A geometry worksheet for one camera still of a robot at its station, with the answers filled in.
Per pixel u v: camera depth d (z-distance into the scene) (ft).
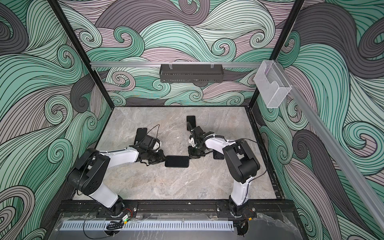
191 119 3.73
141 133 3.42
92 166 1.68
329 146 1.76
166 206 2.44
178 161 2.88
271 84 2.61
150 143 2.46
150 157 2.52
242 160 1.70
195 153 2.67
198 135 2.49
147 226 2.29
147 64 5.93
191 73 3.12
